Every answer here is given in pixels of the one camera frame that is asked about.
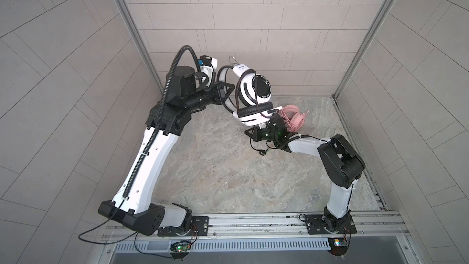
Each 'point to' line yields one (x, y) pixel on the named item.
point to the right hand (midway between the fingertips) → (245, 132)
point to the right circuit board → (338, 245)
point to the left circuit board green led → (181, 247)
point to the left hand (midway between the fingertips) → (237, 84)
